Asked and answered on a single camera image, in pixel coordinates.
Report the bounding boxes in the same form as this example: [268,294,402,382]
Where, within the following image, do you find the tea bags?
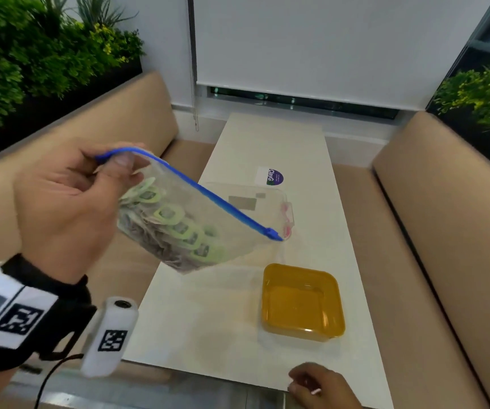
[117,176,229,273]

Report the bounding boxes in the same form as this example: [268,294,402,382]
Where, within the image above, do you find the white and purple sticker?
[255,166,285,187]

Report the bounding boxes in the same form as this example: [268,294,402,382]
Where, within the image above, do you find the white roller blind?
[193,0,490,111]

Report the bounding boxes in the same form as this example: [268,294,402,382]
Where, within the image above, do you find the black left wristband with markers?
[0,253,97,373]

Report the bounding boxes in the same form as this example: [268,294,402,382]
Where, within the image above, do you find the black camera cable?
[34,353,85,409]

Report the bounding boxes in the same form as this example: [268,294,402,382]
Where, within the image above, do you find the person's right hand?
[287,362,363,409]

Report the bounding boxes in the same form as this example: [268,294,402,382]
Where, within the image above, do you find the beige bench seat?
[332,110,490,409]
[0,71,216,367]

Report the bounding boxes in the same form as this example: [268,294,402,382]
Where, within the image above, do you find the blind pull cord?
[187,0,200,132]

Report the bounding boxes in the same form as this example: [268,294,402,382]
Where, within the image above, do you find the clear zip bag with tea bags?
[95,147,286,276]

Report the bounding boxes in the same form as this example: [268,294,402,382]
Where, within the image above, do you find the grey rectangular label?
[227,194,257,212]

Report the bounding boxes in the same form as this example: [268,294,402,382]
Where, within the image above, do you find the black planter box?
[0,59,143,166]
[426,93,490,183]

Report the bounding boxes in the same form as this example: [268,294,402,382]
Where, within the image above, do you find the yellow tray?
[261,262,347,342]

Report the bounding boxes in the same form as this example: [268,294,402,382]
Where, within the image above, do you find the clear storage box pink latches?
[198,181,296,252]

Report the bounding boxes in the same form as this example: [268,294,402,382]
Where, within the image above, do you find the person's left hand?
[13,138,150,286]

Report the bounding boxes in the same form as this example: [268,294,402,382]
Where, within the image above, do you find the green hedge plant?
[432,65,490,141]
[0,0,146,141]

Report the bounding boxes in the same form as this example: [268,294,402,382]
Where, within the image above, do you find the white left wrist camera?
[80,297,139,378]

